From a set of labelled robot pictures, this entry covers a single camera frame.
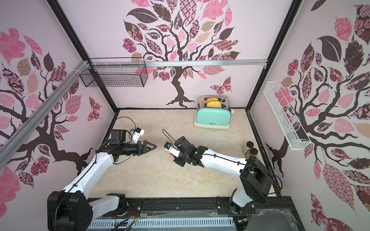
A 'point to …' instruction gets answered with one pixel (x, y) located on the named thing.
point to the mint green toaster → (213, 118)
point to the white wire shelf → (290, 125)
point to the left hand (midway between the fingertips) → (152, 151)
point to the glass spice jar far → (245, 148)
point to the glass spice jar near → (251, 151)
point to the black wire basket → (117, 72)
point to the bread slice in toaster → (213, 102)
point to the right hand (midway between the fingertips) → (176, 155)
